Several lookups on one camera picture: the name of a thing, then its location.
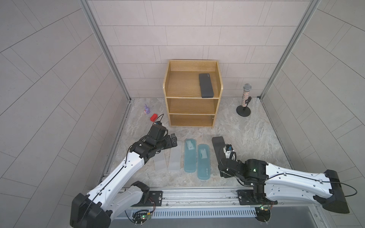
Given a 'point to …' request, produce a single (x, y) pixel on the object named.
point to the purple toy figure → (147, 110)
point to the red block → (154, 117)
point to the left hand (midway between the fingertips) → (173, 138)
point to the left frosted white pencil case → (160, 161)
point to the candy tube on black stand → (243, 110)
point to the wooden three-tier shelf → (193, 89)
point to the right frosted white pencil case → (175, 157)
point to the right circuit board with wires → (262, 215)
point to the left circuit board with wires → (140, 216)
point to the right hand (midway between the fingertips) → (222, 170)
